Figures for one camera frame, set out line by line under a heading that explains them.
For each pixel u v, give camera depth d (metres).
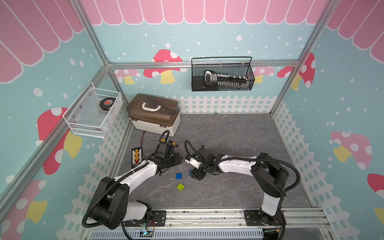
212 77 0.89
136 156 0.97
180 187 0.83
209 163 0.69
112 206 0.42
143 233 0.71
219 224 0.73
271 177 0.48
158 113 0.92
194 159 0.80
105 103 0.79
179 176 0.87
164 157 0.69
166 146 0.70
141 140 1.03
